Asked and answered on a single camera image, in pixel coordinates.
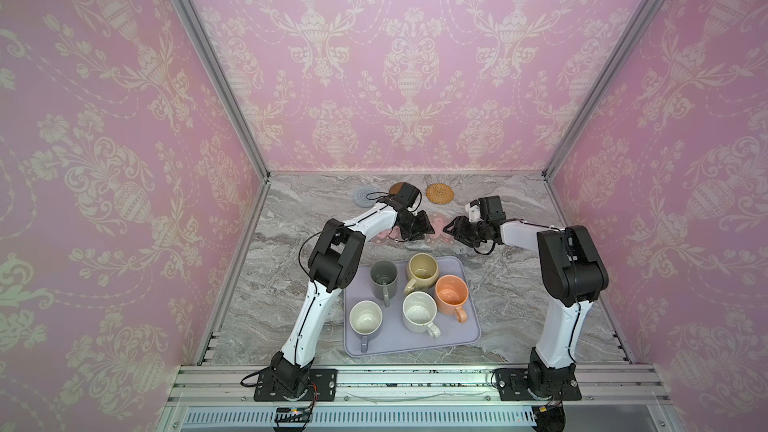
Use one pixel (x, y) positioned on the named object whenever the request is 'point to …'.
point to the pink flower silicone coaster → (439, 221)
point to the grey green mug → (384, 280)
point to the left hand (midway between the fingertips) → (433, 233)
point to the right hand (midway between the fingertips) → (449, 231)
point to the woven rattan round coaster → (440, 193)
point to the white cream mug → (419, 312)
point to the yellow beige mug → (423, 269)
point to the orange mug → (450, 295)
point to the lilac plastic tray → (356, 288)
